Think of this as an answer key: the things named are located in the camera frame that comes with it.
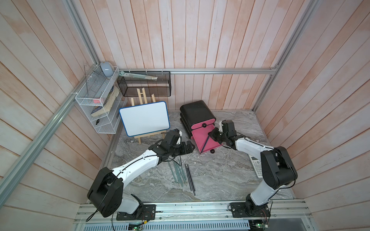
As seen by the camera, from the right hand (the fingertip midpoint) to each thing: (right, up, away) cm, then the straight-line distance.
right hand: (207, 131), depth 95 cm
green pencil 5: (-16, -25, -8) cm, 31 cm away
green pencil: (-23, -24, -7) cm, 34 cm away
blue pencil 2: (-12, -27, -11) cm, 32 cm away
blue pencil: (-1, -9, 0) cm, 9 cm away
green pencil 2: (-19, -25, -9) cm, 33 cm away
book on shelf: (-59, +22, -10) cm, 64 cm away
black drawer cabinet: (-8, +13, +4) cm, 16 cm away
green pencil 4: (-18, -25, -9) cm, 32 cm away
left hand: (-13, -10, -13) cm, 21 cm away
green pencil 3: (-19, -26, -9) cm, 33 cm away
